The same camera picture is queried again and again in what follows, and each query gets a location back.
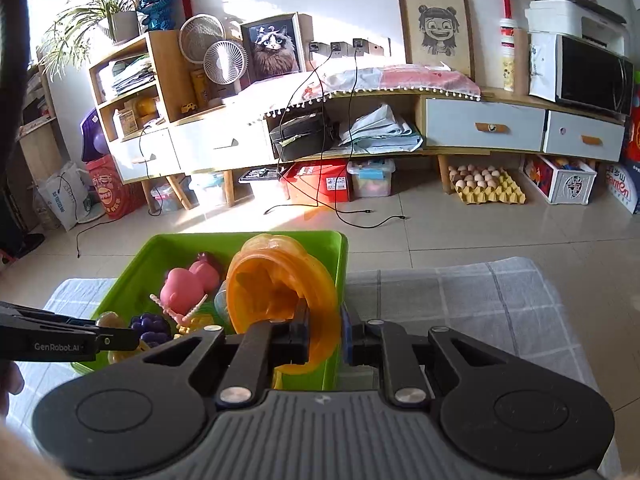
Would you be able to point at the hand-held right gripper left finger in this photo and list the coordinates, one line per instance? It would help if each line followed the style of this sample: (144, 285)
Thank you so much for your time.
(292, 340)

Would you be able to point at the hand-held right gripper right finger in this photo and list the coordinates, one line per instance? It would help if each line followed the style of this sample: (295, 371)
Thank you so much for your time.
(346, 340)

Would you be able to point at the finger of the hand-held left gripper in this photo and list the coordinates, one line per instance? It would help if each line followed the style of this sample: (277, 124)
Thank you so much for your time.
(117, 340)

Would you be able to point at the yellow plastic toy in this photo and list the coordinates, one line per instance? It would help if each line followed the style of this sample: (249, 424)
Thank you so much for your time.
(125, 357)

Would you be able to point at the brown rubber doll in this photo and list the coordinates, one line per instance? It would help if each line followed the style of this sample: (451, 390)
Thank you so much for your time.
(111, 321)

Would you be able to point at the purple grapes toy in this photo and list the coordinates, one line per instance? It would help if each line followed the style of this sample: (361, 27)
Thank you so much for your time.
(150, 325)

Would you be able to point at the green plastic box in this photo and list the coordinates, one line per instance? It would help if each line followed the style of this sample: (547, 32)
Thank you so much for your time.
(130, 280)

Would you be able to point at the clear cotton swab jar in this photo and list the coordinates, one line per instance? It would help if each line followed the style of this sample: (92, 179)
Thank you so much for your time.
(222, 305)

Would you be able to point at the pink pig toy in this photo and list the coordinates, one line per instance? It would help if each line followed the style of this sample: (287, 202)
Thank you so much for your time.
(185, 285)

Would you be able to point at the yellow corn toy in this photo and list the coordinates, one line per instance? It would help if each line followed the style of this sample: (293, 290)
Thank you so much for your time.
(202, 319)

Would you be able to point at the person's left hand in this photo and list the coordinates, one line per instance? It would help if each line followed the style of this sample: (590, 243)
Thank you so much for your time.
(10, 387)

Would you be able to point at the grey checked tablecloth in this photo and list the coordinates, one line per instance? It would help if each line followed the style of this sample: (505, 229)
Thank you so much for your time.
(450, 300)

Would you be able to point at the red gift bag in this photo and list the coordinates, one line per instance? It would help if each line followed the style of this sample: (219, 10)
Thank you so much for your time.
(112, 192)

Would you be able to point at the white plastic bag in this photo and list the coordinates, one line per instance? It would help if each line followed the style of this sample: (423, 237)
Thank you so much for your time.
(62, 197)

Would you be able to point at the clear storage box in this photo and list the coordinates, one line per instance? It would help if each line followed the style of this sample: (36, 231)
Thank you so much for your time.
(167, 197)
(207, 190)

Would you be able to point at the red storage box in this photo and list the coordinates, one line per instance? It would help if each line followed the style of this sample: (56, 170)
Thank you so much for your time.
(315, 182)

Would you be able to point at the clear box with blue contents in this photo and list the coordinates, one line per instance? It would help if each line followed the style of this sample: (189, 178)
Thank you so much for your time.
(372, 180)

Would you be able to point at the flat tool tray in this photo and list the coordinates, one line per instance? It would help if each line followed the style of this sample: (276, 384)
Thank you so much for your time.
(260, 175)

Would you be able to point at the white cabinet drawer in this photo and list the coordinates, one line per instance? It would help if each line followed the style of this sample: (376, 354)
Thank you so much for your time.
(450, 125)
(150, 155)
(565, 135)
(210, 145)

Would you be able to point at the wooden bookshelf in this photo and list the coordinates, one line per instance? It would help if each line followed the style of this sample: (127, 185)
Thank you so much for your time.
(42, 150)

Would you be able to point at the black device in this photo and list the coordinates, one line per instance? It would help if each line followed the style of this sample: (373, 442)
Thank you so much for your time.
(300, 132)

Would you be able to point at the yellow egg tray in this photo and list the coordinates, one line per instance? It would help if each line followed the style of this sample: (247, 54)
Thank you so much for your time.
(485, 185)

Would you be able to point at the stack of papers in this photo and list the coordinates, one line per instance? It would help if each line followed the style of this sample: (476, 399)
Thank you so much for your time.
(380, 130)

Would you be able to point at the small cardboard box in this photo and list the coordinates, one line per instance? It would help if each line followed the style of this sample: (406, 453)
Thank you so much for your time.
(125, 122)

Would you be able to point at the yellow shelf item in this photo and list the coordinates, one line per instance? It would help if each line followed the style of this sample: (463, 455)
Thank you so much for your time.
(146, 107)

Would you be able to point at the yellow toy car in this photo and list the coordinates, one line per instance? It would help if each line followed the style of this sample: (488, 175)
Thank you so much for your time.
(189, 108)

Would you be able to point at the pile of shelf papers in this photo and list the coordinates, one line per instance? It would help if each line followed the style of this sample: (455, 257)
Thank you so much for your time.
(130, 77)

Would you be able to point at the pink fringed cloth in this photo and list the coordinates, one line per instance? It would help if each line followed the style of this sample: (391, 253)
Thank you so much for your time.
(400, 80)

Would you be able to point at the white crate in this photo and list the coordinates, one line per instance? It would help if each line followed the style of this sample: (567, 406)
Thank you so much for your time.
(570, 187)

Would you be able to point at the wooden white cabinet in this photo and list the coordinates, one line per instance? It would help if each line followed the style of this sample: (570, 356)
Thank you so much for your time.
(165, 70)

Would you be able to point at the white desk fan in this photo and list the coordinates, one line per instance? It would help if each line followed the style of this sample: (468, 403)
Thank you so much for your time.
(225, 62)

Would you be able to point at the framed cat picture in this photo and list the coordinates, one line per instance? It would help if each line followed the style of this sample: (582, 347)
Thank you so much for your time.
(272, 50)

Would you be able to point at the potted green plant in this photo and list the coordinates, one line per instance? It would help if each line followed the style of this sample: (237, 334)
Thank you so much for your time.
(125, 27)

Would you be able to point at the blue white carton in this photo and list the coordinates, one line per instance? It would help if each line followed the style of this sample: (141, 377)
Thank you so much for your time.
(622, 187)

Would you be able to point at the round white mesh fan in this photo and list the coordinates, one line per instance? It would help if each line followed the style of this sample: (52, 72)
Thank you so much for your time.
(200, 32)

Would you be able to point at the tall paper cup stack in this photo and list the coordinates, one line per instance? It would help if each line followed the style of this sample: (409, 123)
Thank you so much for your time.
(508, 60)

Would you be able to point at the framed cartoon drawing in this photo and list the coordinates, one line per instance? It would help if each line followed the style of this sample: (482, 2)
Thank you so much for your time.
(440, 30)

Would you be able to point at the blue dinosaur figure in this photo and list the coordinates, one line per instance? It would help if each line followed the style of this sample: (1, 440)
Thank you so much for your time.
(157, 10)

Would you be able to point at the red carton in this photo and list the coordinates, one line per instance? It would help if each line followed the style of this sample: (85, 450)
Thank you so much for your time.
(632, 135)

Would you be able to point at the black white microwave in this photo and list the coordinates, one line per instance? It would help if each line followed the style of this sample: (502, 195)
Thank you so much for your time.
(590, 75)

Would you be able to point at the white printer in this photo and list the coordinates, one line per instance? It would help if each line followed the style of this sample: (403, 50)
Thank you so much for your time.
(560, 17)

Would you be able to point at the black wall charger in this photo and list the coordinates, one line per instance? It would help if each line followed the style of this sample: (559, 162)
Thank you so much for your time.
(314, 46)
(336, 48)
(358, 45)

